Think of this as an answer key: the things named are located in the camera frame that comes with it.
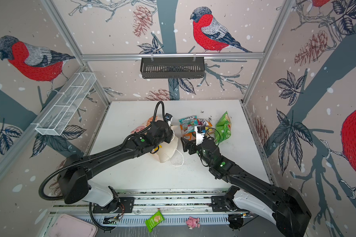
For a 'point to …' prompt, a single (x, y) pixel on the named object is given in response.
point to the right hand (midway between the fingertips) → (186, 138)
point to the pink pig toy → (192, 222)
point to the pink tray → (67, 226)
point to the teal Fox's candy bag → (188, 124)
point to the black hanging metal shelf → (175, 67)
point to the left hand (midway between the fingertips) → (170, 128)
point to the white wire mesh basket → (57, 120)
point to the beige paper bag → (165, 151)
